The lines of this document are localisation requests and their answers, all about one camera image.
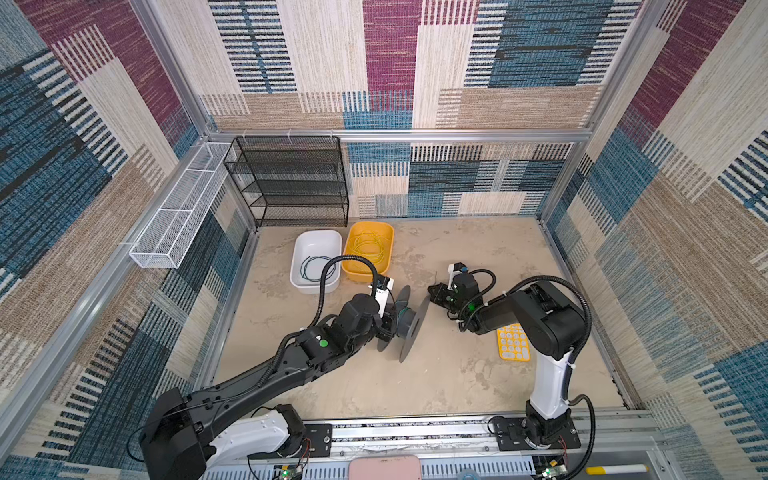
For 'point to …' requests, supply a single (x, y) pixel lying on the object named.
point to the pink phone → (385, 468)
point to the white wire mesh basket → (165, 240)
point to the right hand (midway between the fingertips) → (428, 290)
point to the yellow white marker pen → (617, 469)
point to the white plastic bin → (309, 251)
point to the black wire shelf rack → (291, 180)
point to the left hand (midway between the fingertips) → (397, 305)
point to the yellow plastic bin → (359, 271)
